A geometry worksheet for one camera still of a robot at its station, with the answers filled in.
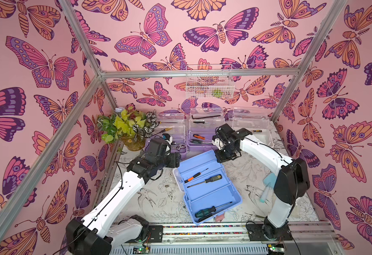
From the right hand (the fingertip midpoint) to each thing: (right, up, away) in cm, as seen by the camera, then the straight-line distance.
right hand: (219, 158), depth 86 cm
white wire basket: (-1, +46, +11) cm, 47 cm away
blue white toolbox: (-7, -15, -8) cm, 19 cm away
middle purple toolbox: (-7, +21, +23) cm, 32 cm away
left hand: (-22, +3, -9) cm, 24 cm away
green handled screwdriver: (-6, -25, -7) cm, 27 cm away
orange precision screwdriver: (-18, -10, -8) cm, 22 cm away
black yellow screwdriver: (-4, -10, -5) cm, 12 cm away
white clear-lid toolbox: (+28, +24, +21) cm, 42 cm away
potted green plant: (-49, +17, +1) cm, 52 cm away
